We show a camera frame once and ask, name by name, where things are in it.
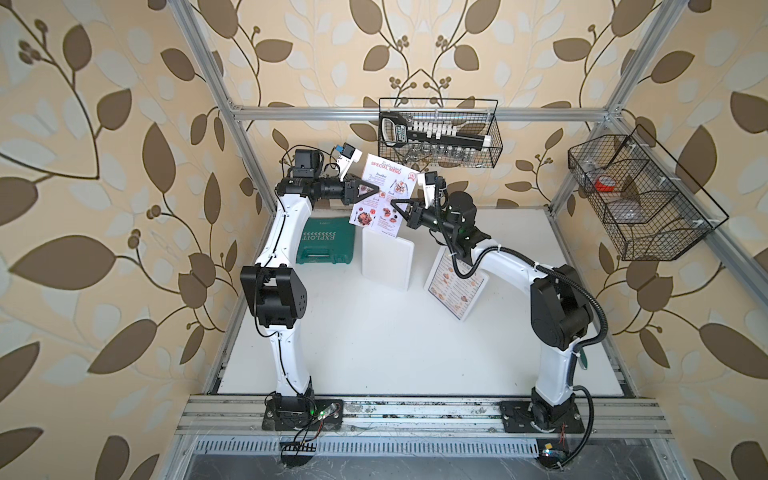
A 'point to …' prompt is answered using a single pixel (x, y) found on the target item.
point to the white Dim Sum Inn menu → (456, 294)
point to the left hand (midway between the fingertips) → (369, 185)
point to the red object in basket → (605, 184)
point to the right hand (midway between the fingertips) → (391, 202)
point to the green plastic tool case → (327, 239)
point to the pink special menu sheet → (376, 211)
